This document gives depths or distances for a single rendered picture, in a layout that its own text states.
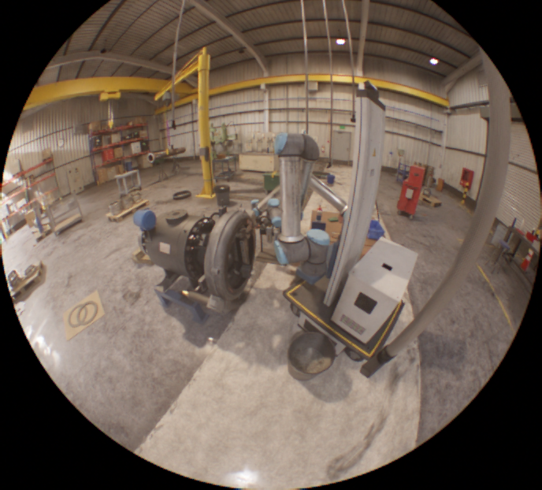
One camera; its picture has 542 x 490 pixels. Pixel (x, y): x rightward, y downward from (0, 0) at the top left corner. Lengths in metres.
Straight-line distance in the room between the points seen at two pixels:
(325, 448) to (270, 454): 0.36
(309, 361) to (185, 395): 0.99
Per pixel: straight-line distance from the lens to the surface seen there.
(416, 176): 4.40
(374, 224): 2.41
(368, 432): 1.67
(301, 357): 1.45
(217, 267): 1.14
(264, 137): 8.00
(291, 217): 0.93
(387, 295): 0.99
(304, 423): 1.52
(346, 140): 11.57
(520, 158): 9.08
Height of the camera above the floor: 1.50
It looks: 26 degrees down
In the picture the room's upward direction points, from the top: straight up
